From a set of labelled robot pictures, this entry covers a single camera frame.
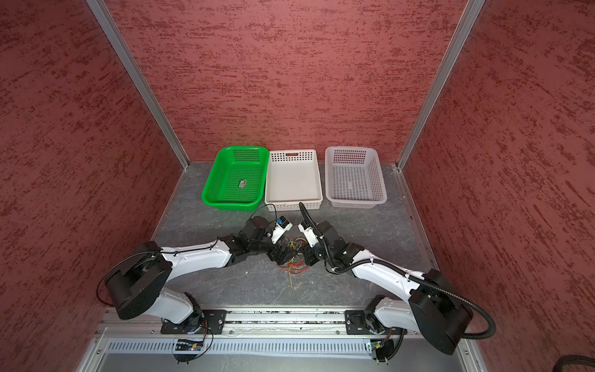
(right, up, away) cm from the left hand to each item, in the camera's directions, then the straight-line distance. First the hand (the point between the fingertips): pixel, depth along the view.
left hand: (288, 248), depth 85 cm
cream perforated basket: (0, +28, +25) cm, 37 cm away
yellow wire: (+2, +1, -2) cm, 3 cm away
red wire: (+3, -7, -2) cm, 7 cm away
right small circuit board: (+31, -28, -14) cm, 44 cm away
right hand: (+5, -2, -2) cm, 6 cm away
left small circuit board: (-31, -28, -13) cm, 44 cm away
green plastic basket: (-27, +27, +29) cm, 48 cm away
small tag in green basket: (-25, +24, +26) cm, 44 cm away
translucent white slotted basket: (+32, +28, +30) cm, 52 cm away
